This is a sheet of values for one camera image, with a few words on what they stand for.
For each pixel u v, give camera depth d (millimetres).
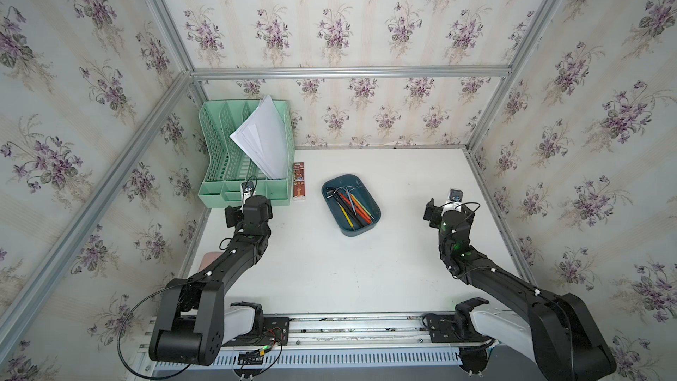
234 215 764
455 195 717
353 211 971
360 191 1029
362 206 988
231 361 698
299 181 1071
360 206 990
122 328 660
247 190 746
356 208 985
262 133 931
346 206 983
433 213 770
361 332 748
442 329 729
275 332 724
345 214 973
